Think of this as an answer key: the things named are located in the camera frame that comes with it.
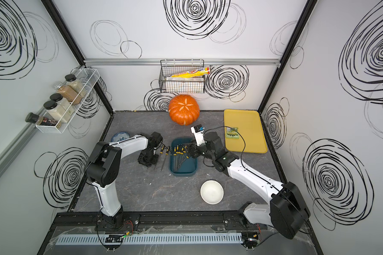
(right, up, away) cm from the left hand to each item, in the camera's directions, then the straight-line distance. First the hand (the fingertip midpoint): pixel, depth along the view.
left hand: (149, 165), depth 93 cm
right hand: (+23, +15, -16) cm, 32 cm away
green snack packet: (+52, +19, +13) cm, 57 cm away
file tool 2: (+10, +6, +3) cm, 12 cm away
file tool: (+6, +7, +4) cm, 10 cm away
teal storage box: (+24, -1, -2) cm, 24 cm away
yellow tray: (+67, +25, +22) cm, 75 cm away
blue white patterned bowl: (-22, +17, +9) cm, 29 cm away
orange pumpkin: (+20, +34, +11) cm, 41 cm away
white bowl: (+36, -11, -11) cm, 39 cm away
